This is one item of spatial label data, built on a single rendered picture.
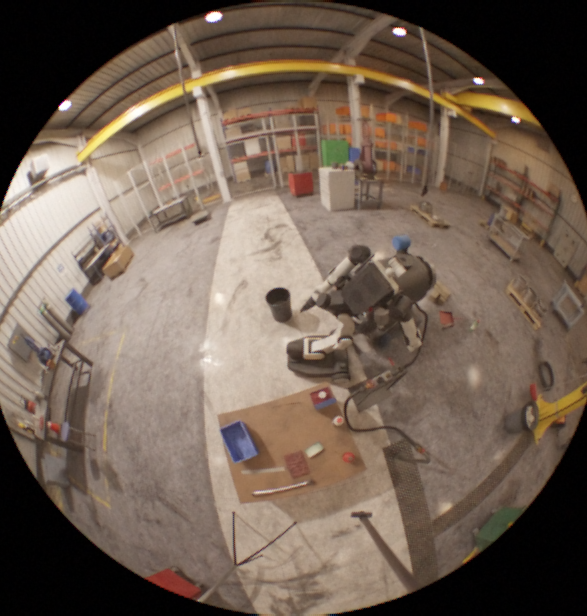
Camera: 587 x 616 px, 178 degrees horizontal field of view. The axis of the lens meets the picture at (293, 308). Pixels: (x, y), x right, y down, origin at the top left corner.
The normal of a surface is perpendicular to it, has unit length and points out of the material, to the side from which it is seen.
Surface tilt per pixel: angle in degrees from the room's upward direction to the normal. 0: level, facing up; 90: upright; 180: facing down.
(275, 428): 0
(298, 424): 0
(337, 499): 0
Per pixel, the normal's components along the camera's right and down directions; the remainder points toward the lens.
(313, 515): -0.12, -0.64
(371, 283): -0.67, 0.25
